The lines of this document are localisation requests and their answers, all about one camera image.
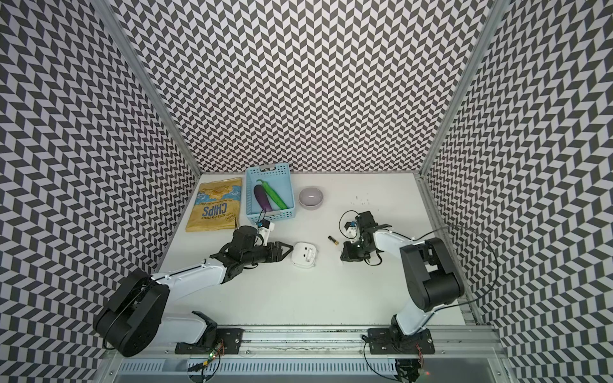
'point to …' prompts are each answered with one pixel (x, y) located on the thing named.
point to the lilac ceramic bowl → (310, 198)
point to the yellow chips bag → (216, 206)
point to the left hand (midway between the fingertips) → (286, 251)
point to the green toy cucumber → (280, 202)
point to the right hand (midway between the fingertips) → (344, 260)
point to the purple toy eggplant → (262, 198)
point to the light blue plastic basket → (278, 175)
